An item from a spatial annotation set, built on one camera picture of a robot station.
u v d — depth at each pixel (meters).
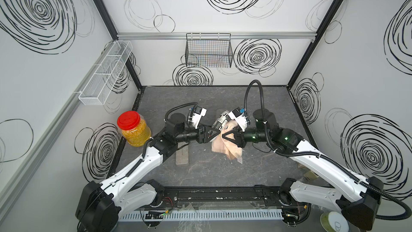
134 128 0.79
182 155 0.84
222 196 0.75
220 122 0.67
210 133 0.66
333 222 0.64
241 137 0.58
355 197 0.39
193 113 0.64
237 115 0.60
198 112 0.64
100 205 0.38
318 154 0.45
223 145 0.67
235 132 0.62
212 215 0.77
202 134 0.62
